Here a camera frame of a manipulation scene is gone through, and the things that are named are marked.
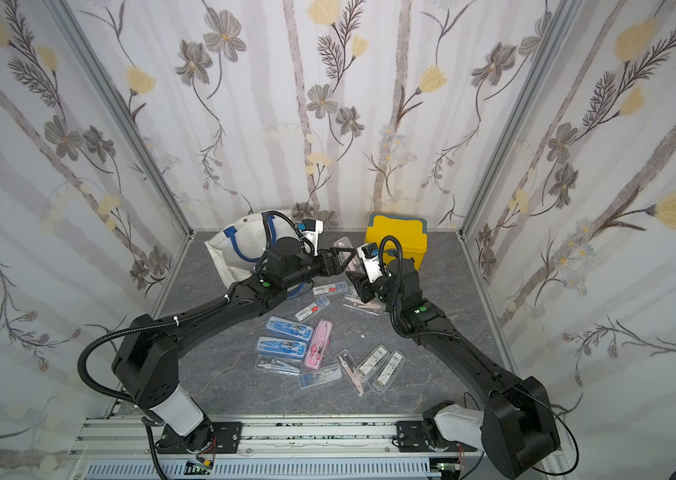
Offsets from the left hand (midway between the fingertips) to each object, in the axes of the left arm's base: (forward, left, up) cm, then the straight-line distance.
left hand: (351, 250), depth 75 cm
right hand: (-2, -2, -4) cm, 5 cm away
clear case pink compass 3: (+3, +2, -1) cm, 4 cm away
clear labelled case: (-20, -6, -27) cm, 34 cm away
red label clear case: (-2, +14, -28) cm, 31 cm away
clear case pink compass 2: (0, -8, -29) cm, 30 cm away
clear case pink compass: (-21, 0, -29) cm, 35 cm away
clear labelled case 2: (-22, -11, -28) cm, 37 cm away
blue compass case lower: (-14, +21, -28) cm, 38 cm away
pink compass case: (-12, +10, -29) cm, 33 cm away
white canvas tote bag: (+14, +36, -15) cm, 42 cm away
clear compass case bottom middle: (-23, +9, -29) cm, 38 cm away
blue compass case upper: (-8, +19, -29) cm, 36 cm away
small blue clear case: (+7, +4, -29) cm, 30 cm away
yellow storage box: (+22, -23, -17) cm, 36 cm away
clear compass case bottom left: (-19, +22, -29) cm, 41 cm away
